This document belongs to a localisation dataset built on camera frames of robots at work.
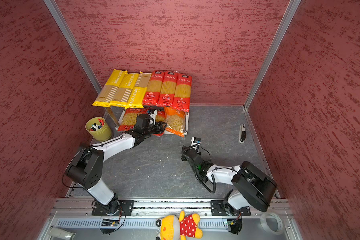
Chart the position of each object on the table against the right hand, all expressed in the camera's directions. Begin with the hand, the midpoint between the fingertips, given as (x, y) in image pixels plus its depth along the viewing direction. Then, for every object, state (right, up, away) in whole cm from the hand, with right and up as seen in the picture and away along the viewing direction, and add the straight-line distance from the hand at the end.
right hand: (183, 150), depth 88 cm
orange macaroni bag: (-6, +18, +10) cm, 21 cm away
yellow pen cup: (-57, +13, +7) cm, 58 cm away
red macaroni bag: (-37, +18, +10) cm, 42 cm away
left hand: (-12, +14, +4) cm, 19 cm away
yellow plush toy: (-6, -28, -25) cm, 38 cm away
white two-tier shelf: (-58, +23, +32) cm, 70 cm away
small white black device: (+41, +9, +13) cm, 43 cm away
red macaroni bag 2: (-16, +20, +12) cm, 29 cm away
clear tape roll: (+40, -30, -15) cm, 52 cm away
